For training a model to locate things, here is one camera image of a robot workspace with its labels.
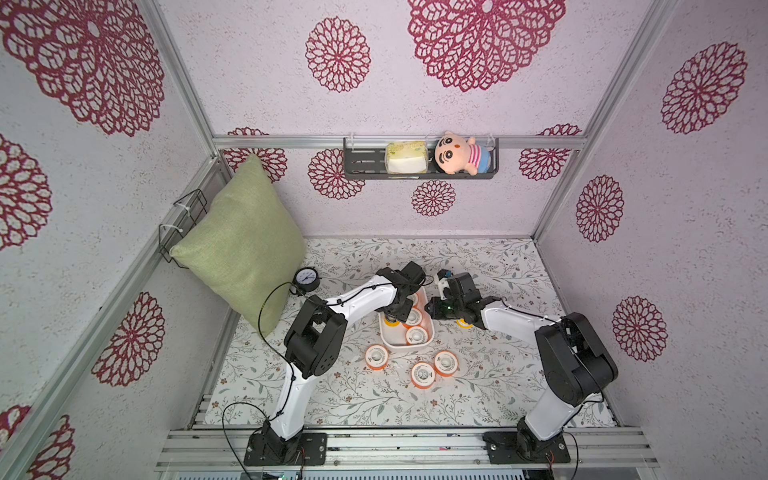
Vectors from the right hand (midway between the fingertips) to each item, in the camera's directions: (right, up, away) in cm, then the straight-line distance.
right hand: (424, 303), depth 94 cm
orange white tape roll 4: (-15, -15, -6) cm, 22 cm away
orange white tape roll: (-3, -5, +2) cm, 6 cm away
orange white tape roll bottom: (-2, -20, -8) cm, 21 cm away
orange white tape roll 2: (-3, -10, -1) cm, 10 cm away
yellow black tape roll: (-10, -7, +1) cm, 12 cm away
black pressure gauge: (-41, +7, +12) cm, 43 cm away
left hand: (-10, -3, 0) cm, 10 cm away
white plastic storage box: (-10, -10, -1) cm, 14 cm away
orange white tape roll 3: (-5, +3, -13) cm, 14 cm away
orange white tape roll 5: (+5, -17, -7) cm, 19 cm away
